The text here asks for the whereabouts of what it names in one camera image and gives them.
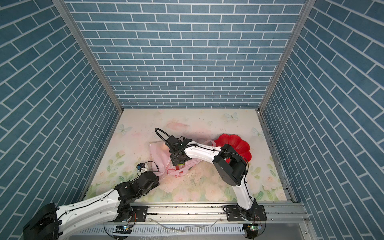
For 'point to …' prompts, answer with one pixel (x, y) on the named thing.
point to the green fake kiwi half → (181, 164)
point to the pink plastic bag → (161, 158)
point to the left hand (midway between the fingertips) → (161, 179)
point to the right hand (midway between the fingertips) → (177, 158)
